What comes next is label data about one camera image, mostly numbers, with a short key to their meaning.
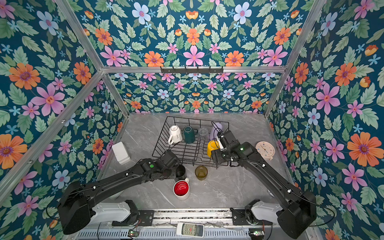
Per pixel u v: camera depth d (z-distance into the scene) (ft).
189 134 3.08
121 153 3.06
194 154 3.13
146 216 2.43
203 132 3.15
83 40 2.57
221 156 2.25
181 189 2.69
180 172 2.75
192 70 3.04
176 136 3.13
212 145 2.85
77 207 1.28
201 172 2.88
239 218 2.39
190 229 2.28
